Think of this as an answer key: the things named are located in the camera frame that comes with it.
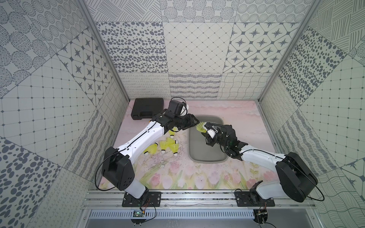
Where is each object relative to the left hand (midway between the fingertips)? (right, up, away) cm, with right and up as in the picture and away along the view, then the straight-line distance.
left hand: (202, 124), depth 76 cm
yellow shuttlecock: (-24, -15, +16) cm, 33 cm away
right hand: (+3, -6, +11) cm, 13 cm away
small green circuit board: (-34, -46, -4) cm, 57 cm away
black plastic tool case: (-40, +10, +33) cm, 53 cm away
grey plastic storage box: (0, -19, +15) cm, 24 cm away
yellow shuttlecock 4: (-19, -9, +23) cm, 31 cm away
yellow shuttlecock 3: (-32, -18, +17) cm, 41 cm away
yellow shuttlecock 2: (-16, -17, +15) cm, 28 cm away
